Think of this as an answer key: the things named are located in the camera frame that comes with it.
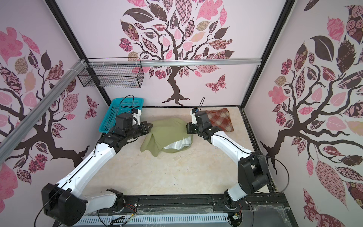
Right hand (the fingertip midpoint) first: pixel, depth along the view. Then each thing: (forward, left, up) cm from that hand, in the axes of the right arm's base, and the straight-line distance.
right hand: (187, 124), depth 86 cm
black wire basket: (+34, +50, +17) cm, 63 cm away
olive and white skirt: (-8, +11, 0) cm, 13 cm away
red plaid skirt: (+18, -27, -16) cm, 37 cm away
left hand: (-6, +19, +5) cm, 21 cm away
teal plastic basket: (+30, +57, -12) cm, 66 cm away
